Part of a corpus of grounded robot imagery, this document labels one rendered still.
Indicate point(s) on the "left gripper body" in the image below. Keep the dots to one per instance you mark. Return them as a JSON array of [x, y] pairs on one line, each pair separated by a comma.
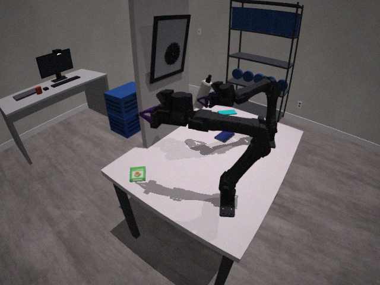
[[157, 122]]

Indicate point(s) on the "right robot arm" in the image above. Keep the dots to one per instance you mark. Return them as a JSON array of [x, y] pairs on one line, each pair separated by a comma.
[[241, 95]]

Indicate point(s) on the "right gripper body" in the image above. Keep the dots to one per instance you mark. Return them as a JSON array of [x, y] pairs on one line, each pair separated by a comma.
[[209, 101]]

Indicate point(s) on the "grey mirror glass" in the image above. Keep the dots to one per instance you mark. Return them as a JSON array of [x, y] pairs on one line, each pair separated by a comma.
[[169, 31]]

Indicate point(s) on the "teal flat rectangular block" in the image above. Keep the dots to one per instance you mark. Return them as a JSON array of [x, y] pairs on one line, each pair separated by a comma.
[[227, 112]]

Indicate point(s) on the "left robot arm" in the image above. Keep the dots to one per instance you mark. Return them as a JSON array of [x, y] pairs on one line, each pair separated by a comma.
[[206, 120]]

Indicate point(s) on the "black rectangular frame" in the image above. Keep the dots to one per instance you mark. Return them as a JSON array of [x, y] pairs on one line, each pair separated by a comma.
[[154, 42]]

